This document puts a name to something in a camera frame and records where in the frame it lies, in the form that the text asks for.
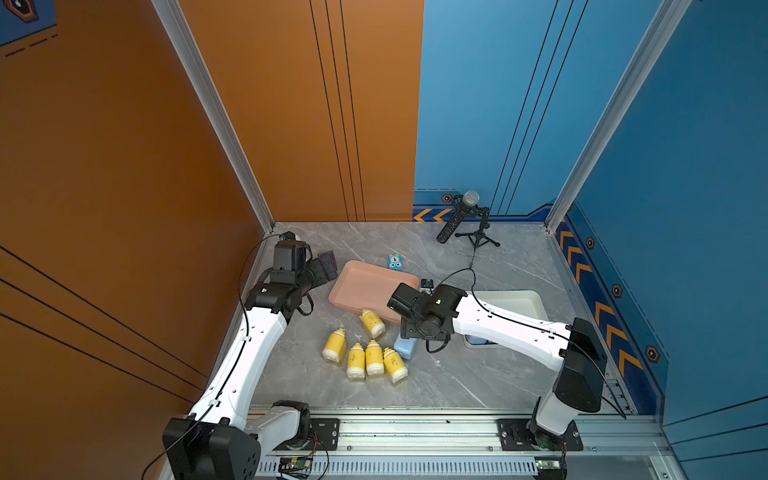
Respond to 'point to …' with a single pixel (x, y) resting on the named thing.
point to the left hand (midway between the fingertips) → (318, 262)
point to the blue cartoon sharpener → (395, 262)
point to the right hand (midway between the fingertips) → (415, 331)
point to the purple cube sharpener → (329, 263)
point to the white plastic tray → (526, 303)
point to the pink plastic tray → (363, 286)
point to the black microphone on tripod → (465, 205)
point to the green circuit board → (295, 463)
